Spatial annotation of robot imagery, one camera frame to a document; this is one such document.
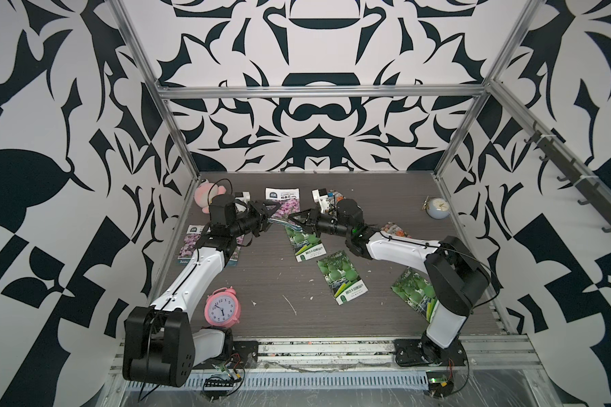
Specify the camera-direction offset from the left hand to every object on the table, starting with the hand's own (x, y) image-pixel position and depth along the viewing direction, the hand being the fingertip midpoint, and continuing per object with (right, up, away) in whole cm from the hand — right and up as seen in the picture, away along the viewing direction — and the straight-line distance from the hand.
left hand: (278, 202), depth 79 cm
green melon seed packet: (+8, -17, +18) cm, 26 cm away
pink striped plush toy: (-32, +4, +26) cm, 42 cm away
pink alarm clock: (-18, -33, +2) cm, 38 cm away
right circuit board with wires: (+46, -50, -7) cm, 68 cm away
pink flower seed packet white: (+3, +1, +4) cm, 5 cm away
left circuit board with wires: (-16, -52, -6) cm, 55 cm away
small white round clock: (+61, -3, +24) cm, 66 cm away
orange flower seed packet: (+44, -11, +23) cm, 51 cm away
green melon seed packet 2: (+21, -26, +10) cm, 35 cm away
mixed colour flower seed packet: (+21, +2, +33) cm, 40 cm away
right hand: (+4, -4, -1) cm, 6 cm away
